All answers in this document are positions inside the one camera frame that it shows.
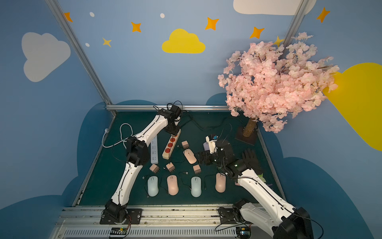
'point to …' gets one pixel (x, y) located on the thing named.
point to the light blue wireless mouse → (196, 186)
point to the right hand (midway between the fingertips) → (203, 151)
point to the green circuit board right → (243, 232)
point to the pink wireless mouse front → (172, 184)
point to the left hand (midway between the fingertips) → (173, 129)
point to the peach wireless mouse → (190, 156)
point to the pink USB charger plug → (197, 169)
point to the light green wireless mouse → (152, 184)
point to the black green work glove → (249, 156)
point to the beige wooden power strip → (173, 138)
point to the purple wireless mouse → (206, 146)
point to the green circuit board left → (119, 231)
